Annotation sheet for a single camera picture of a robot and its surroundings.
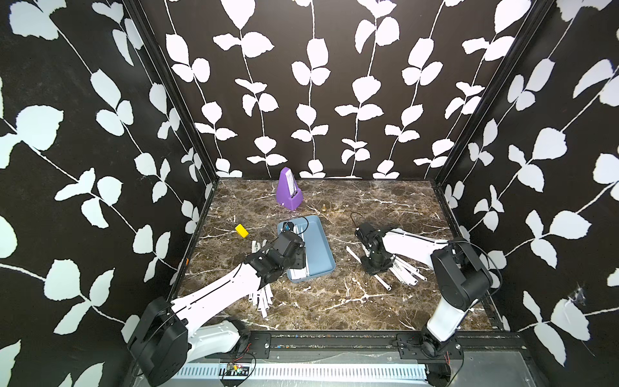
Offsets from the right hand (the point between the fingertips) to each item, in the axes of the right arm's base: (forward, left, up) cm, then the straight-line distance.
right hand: (370, 268), depth 91 cm
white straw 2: (-6, -5, -1) cm, 8 cm away
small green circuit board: (-33, +45, +1) cm, 55 cm away
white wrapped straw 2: (-13, +39, +1) cm, 41 cm away
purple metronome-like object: (+30, +33, +8) cm, 46 cm away
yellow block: (+15, +53, +2) cm, 55 cm away
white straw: (-3, +28, +1) cm, 28 cm away
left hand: (+1, +26, +12) cm, 29 cm away
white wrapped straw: (-10, +38, 0) cm, 39 cm away
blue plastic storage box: (+4, +20, -1) cm, 20 cm away
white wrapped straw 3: (-1, -14, 0) cm, 14 cm away
